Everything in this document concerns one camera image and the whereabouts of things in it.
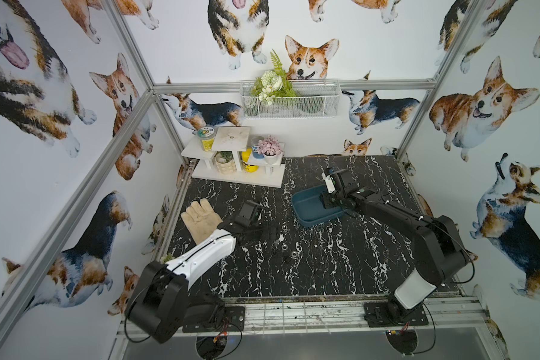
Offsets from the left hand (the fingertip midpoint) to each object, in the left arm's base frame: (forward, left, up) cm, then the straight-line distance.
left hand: (268, 225), depth 87 cm
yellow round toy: (+33, +11, +4) cm, 35 cm away
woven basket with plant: (+36, +22, -2) cm, 42 cm away
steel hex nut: (-9, -10, -8) cm, 15 cm away
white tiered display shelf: (+36, +14, +12) cm, 41 cm away
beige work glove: (+7, +30, -9) cm, 32 cm away
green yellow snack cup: (+36, +27, +15) cm, 47 cm away
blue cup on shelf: (+28, +6, +11) cm, 31 cm away
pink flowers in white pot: (+25, -1, +17) cm, 30 cm away
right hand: (+13, -26, +5) cm, 29 cm away
